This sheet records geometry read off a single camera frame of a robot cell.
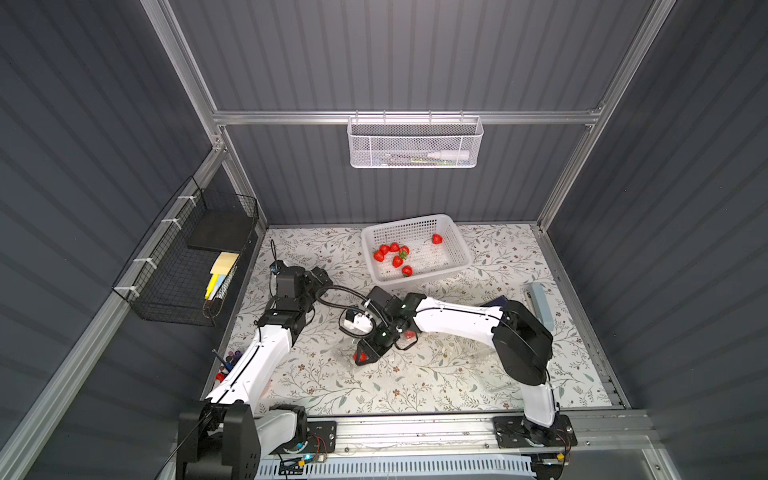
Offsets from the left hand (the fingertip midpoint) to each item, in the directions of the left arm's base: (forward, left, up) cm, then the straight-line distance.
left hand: (319, 279), depth 84 cm
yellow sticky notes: (-3, +22, +11) cm, 25 cm away
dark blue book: (+2, -57, -17) cm, 59 cm away
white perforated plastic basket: (+24, -30, -16) cm, 41 cm away
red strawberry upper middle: (+25, -22, -14) cm, 36 cm away
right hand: (-19, -13, -10) cm, 25 cm away
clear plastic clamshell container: (-10, -25, -18) cm, 33 cm away
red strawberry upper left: (+24, -18, -14) cm, 33 cm away
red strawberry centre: (+18, -23, -15) cm, 33 cm away
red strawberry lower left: (-20, -13, -7) cm, 25 cm away
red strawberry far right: (+27, -38, -13) cm, 49 cm away
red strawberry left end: (+20, -16, -14) cm, 29 cm away
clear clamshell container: (-18, -11, -1) cm, 21 cm away
